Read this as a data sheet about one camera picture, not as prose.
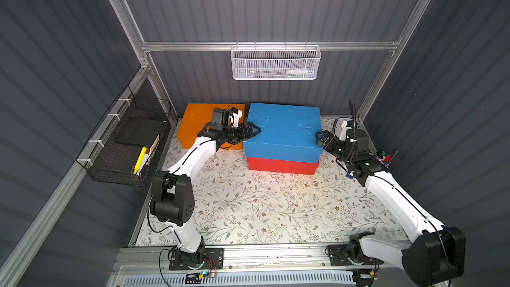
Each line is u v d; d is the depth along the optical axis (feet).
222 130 2.28
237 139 2.54
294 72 2.99
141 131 2.47
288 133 2.72
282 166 3.15
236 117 2.65
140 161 2.32
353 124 2.28
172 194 1.55
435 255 1.27
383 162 2.79
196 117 3.50
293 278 2.53
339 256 2.40
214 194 2.99
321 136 2.40
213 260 2.39
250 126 2.54
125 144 2.42
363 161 1.96
